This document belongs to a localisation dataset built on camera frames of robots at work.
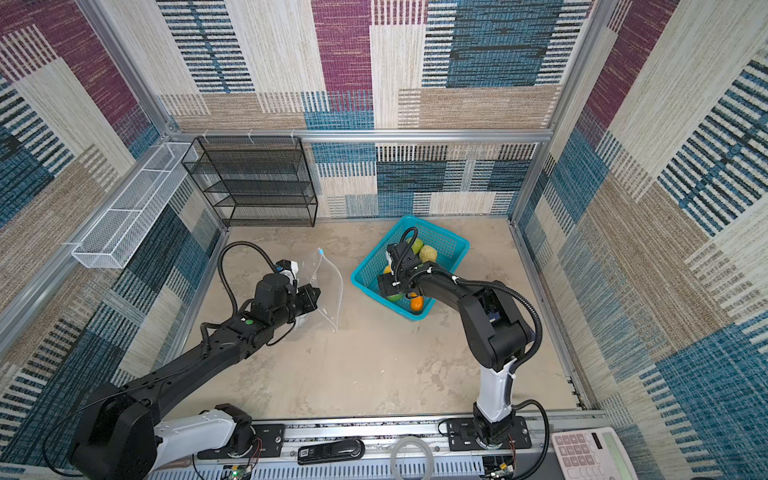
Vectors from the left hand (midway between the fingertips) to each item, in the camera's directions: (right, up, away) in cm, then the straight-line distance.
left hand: (322, 285), depth 83 cm
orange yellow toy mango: (+27, -7, +11) cm, 30 cm away
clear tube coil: (+21, -34, -13) cm, 42 cm away
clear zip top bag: (-1, +4, 0) cm, 4 cm away
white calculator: (+65, -37, -13) cm, 76 cm away
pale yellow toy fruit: (+31, +8, +19) cm, 37 cm away
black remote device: (+5, -36, -14) cm, 39 cm away
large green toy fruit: (+20, -4, +7) cm, 22 cm away
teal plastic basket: (+40, +9, +23) cm, 46 cm away
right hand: (+20, -1, +13) cm, 23 cm away
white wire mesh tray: (-46, +14, -11) cm, 49 cm away
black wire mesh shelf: (-31, +35, +28) cm, 54 cm away
